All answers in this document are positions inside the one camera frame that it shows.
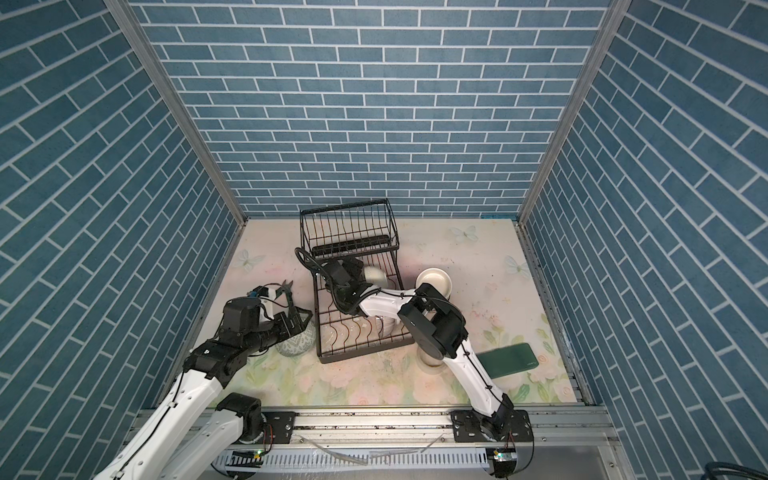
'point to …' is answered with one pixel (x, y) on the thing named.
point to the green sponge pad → (509, 359)
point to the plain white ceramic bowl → (438, 278)
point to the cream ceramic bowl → (375, 276)
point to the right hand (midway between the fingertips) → (345, 260)
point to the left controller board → (246, 458)
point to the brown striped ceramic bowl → (383, 326)
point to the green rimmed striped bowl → (299, 343)
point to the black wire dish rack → (367, 230)
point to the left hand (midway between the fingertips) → (303, 318)
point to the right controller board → (504, 460)
